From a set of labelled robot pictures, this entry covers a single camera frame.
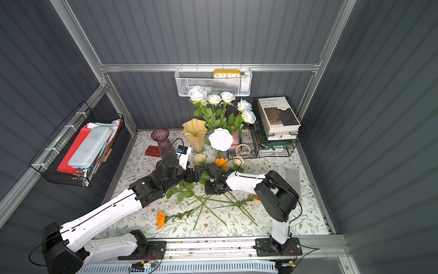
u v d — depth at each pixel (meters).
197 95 0.70
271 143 0.96
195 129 0.99
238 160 0.99
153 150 1.05
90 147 0.69
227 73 0.87
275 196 0.49
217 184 0.69
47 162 0.61
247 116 0.75
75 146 0.71
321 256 0.72
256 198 0.87
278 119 0.92
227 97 0.83
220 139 0.63
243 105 0.81
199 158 1.01
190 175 0.64
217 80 0.89
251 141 1.14
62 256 0.37
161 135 0.94
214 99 0.84
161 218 0.78
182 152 0.63
